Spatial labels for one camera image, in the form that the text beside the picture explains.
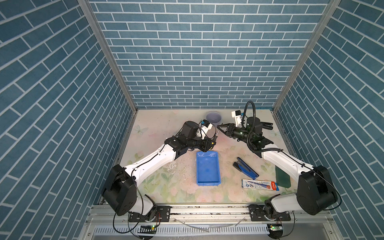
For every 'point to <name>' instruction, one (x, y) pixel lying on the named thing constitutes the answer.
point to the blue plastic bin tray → (207, 168)
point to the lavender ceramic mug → (214, 117)
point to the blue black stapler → (242, 167)
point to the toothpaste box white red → (259, 184)
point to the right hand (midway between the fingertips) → (216, 126)
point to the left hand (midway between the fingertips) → (214, 143)
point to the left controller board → (151, 229)
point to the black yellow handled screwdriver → (214, 142)
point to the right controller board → (275, 230)
